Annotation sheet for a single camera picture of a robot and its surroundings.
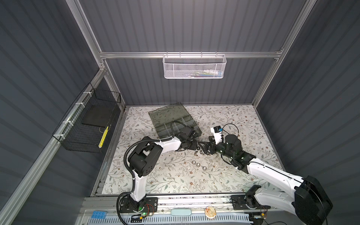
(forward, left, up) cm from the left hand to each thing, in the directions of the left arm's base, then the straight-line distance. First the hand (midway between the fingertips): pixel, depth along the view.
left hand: (197, 147), depth 93 cm
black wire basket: (-2, +62, +26) cm, 67 cm away
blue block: (-37, +53, -1) cm, 65 cm away
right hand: (-4, -3, +16) cm, 16 cm away
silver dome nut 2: (-11, 0, -2) cm, 11 cm away
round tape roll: (-36, -4, -1) cm, 37 cm away
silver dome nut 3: (-13, -3, -2) cm, 14 cm away
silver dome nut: (-10, +3, -2) cm, 11 cm away
